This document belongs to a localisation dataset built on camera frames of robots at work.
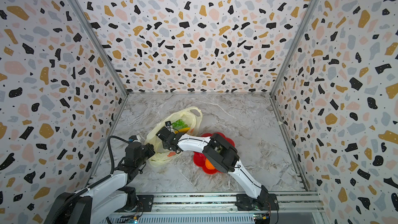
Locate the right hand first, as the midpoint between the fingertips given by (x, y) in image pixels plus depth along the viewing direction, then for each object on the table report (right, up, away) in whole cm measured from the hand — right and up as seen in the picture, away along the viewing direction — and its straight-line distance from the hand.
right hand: (168, 140), depth 95 cm
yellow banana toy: (+10, +6, +2) cm, 11 cm away
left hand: (-6, -1, -6) cm, 8 cm away
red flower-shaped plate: (+19, -9, -8) cm, 23 cm away
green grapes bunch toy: (+6, +9, +5) cm, 12 cm away
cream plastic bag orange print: (+14, +15, 0) cm, 21 cm away
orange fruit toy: (+25, -10, -13) cm, 30 cm away
